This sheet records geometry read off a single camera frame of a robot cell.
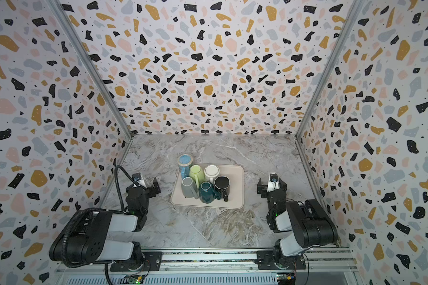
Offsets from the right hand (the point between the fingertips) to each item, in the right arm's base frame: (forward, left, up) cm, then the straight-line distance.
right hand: (272, 178), depth 90 cm
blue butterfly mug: (+8, +46, +4) cm, 47 cm away
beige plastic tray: (+10, +19, -9) cm, 23 cm away
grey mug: (-6, +42, 0) cm, 42 cm away
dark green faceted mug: (-9, +32, 0) cm, 34 cm away
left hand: (-3, +63, +1) cm, 63 cm away
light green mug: (+1, +39, +1) cm, 39 cm away
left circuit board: (-43, +58, -8) cm, 72 cm away
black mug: (-3, +25, -1) cm, 25 cm away
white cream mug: (+5, +31, -1) cm, 32 cm away
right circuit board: (-40, -2, -11) cm, 42 cm away
